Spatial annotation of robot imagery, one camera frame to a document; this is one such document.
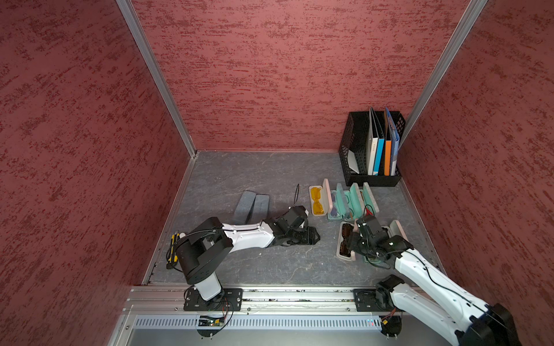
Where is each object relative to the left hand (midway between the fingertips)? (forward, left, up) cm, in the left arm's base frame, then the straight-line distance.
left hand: (312, 242), depth 83 cm
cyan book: (+33, -29, +21) cm, 49 cm away
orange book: (+33, -31, +22) cm, 51 cm away
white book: (+35, -25, +24) cm, 49 cm away
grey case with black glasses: (+16, +22, -2) cm, 27 cm away
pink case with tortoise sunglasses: (-1, -13, -4) cm, 14 cm away
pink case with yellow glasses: (+23, -6, -4) cm, 24 cm away
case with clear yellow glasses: (+6, -35, -1) cm, 35 cm away
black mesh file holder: (+52, -28, -2) cm, 59 cm away
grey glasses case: (+16, +30, -1) cm, 34 cm away
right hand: (-1, -15, -1) cm, 15 cm away
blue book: (+33, -33, +24) cm, 53 cm away
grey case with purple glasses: (+18, -14, -3) cm, 23 cm away
